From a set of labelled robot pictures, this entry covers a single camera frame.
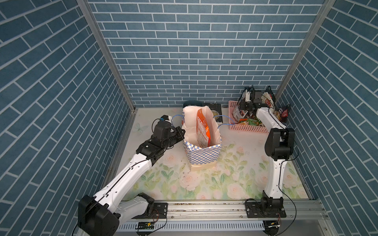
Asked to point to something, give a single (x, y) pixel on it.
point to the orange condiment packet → (203, 130)
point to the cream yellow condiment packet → (267, 99)
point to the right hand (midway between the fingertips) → (244, 103)
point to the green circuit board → (146, 225)
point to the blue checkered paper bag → (201, 159)
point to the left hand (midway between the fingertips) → (190, 131)
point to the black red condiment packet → (239, 112)
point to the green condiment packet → (254, 121)
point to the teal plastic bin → (192, 103)
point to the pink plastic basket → (234, 125)
